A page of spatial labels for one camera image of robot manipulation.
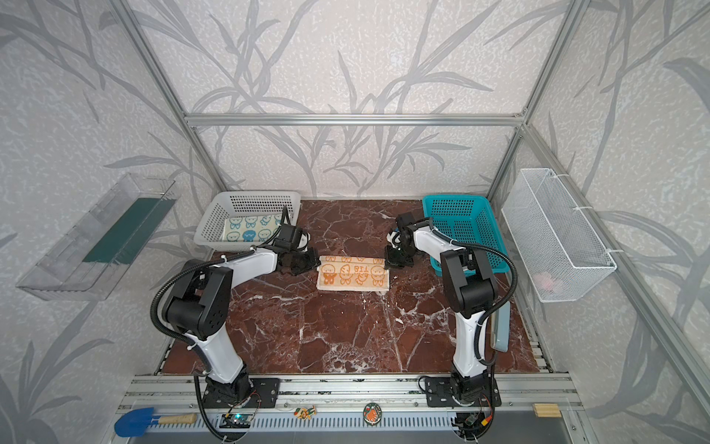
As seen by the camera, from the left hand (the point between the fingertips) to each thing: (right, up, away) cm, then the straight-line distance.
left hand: (325, 253), depth 97 cm
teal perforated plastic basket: (+57, +12, +15) cm, 60 cm away
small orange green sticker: (-1, -39, -26) cm, 47 cm away
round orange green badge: (+17, -39, -26) cm, 50 cm away
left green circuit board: (-19, -41, -25) cm, 52 cm away
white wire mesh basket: (+59, +3, -36) cm, 69 cm away
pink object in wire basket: (+63, -5, -25) cm, 68 cm away
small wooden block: (+63, -38, -25) cm, 78 cm away
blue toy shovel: (-44, -41, -26) cm, 66 cm away
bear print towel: (-30, +8, +9) cm, 33 cm away
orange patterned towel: (+10, -7, -1) cm, 12 cm away
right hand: (+22, -2, +1) cm, 22 cm away
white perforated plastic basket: (-44, +5, +4) cm, 45 cm away
